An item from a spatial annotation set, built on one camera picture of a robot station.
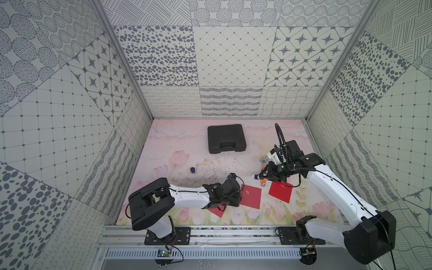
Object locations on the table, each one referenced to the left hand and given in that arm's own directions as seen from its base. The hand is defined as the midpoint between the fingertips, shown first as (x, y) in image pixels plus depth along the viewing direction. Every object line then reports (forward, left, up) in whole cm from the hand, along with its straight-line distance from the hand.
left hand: (245, 204), depth 80 cm
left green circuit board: (-20, +36, -5) cm, 42 cm away
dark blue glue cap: (+19, +29, -2) cm, 35 cm away
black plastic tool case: (+39, +10, +2) cm, 41 cm away
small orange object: (+13, -11, -3) cm, 17 cm away
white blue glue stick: (+9, -4, +10) cm, 14 cm away
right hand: (+8, -7, +12) cm, 16 cm away
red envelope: (-3, +14, -3) cm, 14 cm away
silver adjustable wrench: (+27, -13, -3) cm, 30 cm away
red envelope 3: (+9, -20, -4) cm, 23 cm away
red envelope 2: (+5, -4, -5) cm, 8 cm away
